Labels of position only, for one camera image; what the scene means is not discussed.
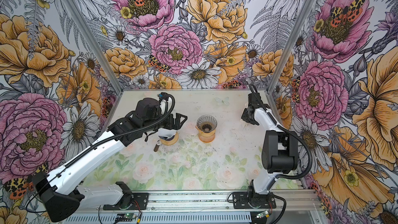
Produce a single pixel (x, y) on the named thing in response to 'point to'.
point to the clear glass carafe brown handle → (170, 149)
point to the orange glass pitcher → (206, 137)
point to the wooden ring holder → (170, 142)
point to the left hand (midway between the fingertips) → (177, 121)
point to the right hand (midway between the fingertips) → (248, 122)
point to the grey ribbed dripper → (207, 123)
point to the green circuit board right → (260, 214)
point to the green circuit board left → (129, 215)
